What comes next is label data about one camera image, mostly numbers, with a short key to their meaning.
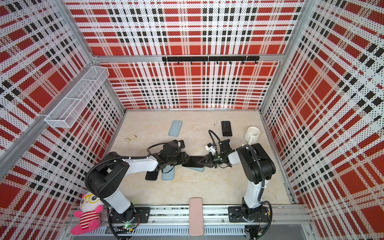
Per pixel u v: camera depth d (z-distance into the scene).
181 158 0.82
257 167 0.47
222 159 0.75
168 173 0.79
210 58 0.88
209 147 0.90
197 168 0.89
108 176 0.48
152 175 0.86
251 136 0.97
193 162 0.96
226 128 1.18
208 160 0.84
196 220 0.70
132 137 1.05
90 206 0.72
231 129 1.08
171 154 0.75
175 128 1.12
